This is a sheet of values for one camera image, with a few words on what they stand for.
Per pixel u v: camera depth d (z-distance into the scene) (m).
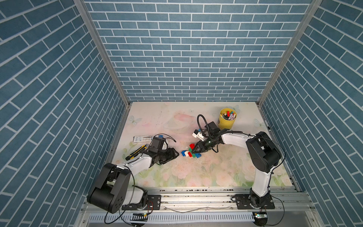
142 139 0.97
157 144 0.71
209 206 0.74
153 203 0.73
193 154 0.85
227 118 0.98
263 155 0.50
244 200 0.74
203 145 0.82
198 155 0.84
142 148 0.93
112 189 0.42
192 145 0.86
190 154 0.87
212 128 0.79
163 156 0.76
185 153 0.88
